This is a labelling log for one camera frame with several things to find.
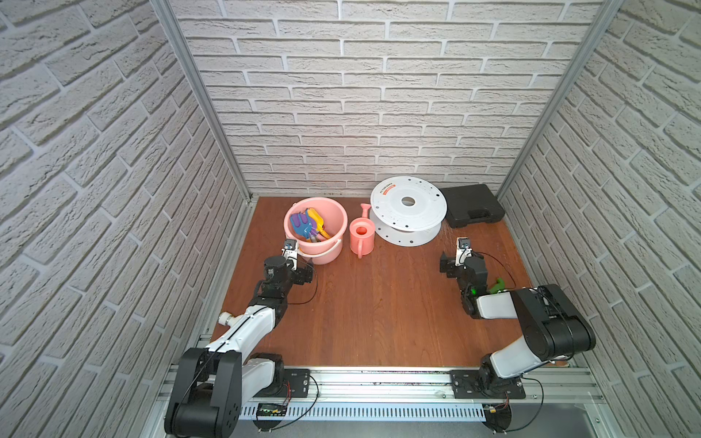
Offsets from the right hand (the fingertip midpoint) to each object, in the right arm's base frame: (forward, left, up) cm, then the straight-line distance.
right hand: (461, 252), depth 94 cm
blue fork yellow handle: (+10, +56, +6) cm, 57 cm away
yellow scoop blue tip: (+13, +51, +5) cm, 53 cm away
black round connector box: (-47, +3, -7) cm, 47 cm away
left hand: (0, +60, +5) cm, 60 cm away
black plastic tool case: (+24, -12, -1) cm, 27 cm away
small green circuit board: (-42, +63, -8) cm, 76 cm away
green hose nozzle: (-11, -12, -6) cm, 17 cm away
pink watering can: (+6, +35, +6) cm, 36 cm away
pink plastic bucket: (+11, +44, +8) cm, 46 cm away
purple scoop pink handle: (+10, +52, +5) cm, 53 cm away
